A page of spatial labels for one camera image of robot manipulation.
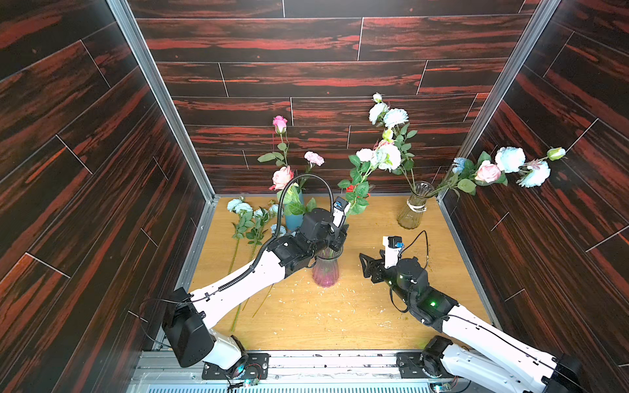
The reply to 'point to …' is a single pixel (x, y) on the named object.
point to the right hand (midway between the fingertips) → (375, 251)
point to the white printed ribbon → (417, 209)
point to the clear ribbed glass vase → (410, 214)
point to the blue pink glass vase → (326, 268)
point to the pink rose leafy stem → (293, 203)
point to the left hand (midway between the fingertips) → (345, 223)
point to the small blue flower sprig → (251, 223)
